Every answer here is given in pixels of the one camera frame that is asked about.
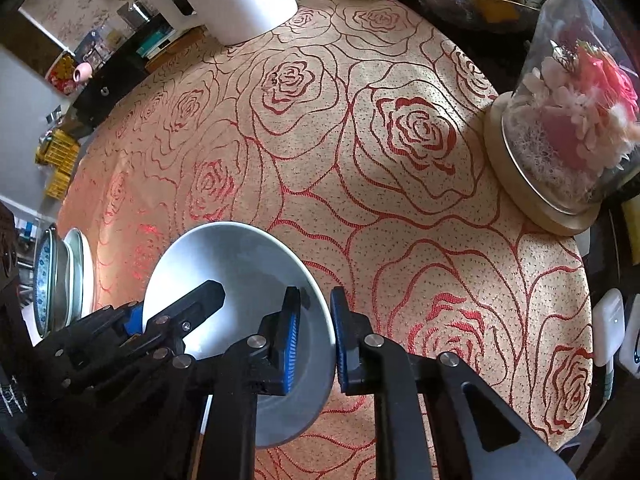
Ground white earbuds case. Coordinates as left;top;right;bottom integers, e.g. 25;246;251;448
592;288;625;370

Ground yellow plastic crates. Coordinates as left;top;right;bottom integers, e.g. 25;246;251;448
35;128;80;200

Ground glass dome with flowers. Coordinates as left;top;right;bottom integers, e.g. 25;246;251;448
484;0;639;236

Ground black sideboard cabinet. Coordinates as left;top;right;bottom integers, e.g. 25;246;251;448
73;14;206;128

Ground stainless steel mixing bowl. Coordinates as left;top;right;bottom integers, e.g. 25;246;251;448
50;235;73;332

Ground large white round plate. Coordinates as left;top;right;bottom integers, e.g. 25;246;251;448
64;228;94;321

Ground small white ceramic bowl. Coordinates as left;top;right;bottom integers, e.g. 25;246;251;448
142;221;335;448

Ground rose patterned tablecloth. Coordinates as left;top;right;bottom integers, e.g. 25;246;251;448
58;0;592;448

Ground blue patterned ceramic bowl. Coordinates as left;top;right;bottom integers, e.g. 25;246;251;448
32;223;58;337

